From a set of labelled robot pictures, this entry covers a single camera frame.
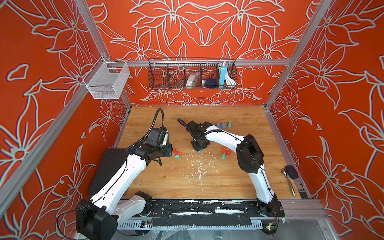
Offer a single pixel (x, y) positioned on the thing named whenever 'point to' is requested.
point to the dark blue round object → (211, 83)
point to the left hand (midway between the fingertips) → (169, 147)
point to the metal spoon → (285, 172)
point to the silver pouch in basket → (192, 80)
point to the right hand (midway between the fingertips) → (195, 148)
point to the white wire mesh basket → (106, 79)
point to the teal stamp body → (229, 125)
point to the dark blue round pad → (292, 172)
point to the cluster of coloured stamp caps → (177, 154)
